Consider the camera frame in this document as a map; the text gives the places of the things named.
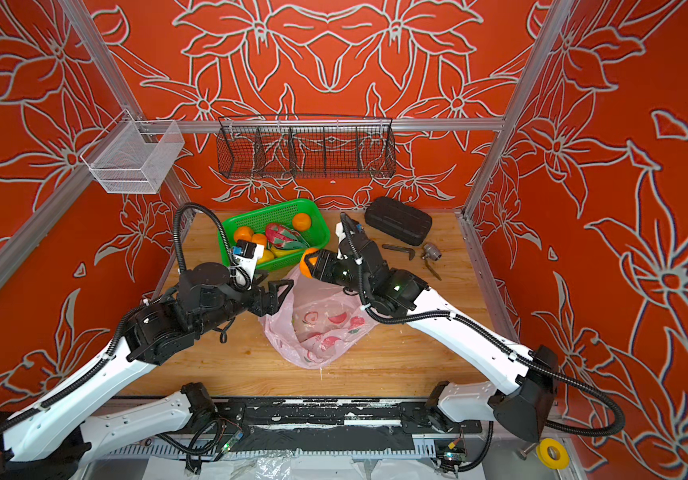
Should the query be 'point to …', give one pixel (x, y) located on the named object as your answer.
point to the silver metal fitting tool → (432, 252)
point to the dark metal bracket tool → (411, 252)
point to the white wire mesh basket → (133, 156)
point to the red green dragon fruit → (284, 238)
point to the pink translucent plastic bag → (316, 323)
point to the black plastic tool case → (397, 220)
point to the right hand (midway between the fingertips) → (305, 261)
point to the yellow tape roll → (542, 452)
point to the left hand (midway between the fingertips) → (279, 276)
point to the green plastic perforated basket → (318, 235)
